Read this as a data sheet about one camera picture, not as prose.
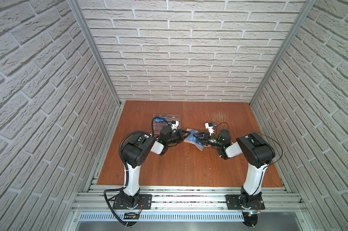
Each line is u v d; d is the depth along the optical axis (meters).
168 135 0.78
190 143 0.90
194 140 0.89
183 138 0.86
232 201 0.74
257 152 0.53
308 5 0.69
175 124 0.90
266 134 1.06
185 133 0.91
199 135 0.88
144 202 0.73
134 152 0.53
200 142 0.88
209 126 0.88
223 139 0.74
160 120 0.98
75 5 0.69
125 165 0.53
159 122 1.00
